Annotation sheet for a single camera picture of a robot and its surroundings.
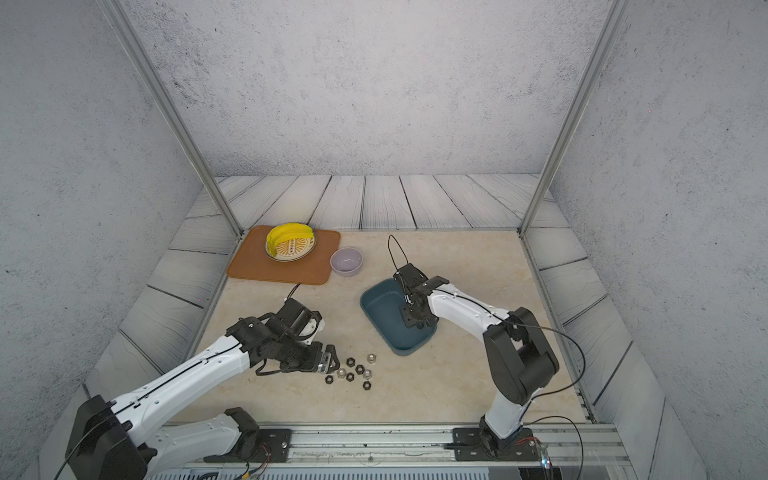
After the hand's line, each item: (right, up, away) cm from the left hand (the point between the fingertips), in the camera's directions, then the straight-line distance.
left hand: (330, 367), depth 76 cm
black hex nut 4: (+9, -7, +7) cm, 13 cm away
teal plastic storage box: (+13, +13, +25) cm, 31 cm away
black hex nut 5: (-2, -6, +8) cm, 11 cm away
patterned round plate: (-22, +30, +38) cm, 54 cm away
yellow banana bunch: (-25, +37, +38) cm, 59 cm away
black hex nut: (+4, -3, +11) cm, 12 cm away
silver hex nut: (+10, -2, +13) cm, 16 cm away
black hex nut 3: (+4, -6, +8) cm, 11 cm away
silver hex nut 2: (+1, -5, +8) cm, 10 cm away
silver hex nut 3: (+9, -5, +9) cm, 13 cm away
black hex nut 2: (+7, -4, +9) cm, 12 cm away
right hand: (+23, +11, +14) cm, 29 cm away
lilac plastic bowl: (-1, +26, +32) cm, 41 cm away
